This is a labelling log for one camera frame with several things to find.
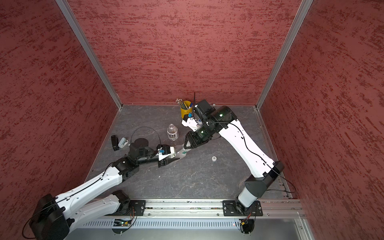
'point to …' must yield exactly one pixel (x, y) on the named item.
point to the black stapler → (115, 143)
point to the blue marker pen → (191, 105)
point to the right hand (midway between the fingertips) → (190, 148)
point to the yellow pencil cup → (185, 111)
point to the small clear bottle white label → (172, 132)
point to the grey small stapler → (122, 142)
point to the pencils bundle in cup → (181, 103)
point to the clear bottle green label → (184, 152)
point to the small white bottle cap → (214, 158)
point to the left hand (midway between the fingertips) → (176, 154)
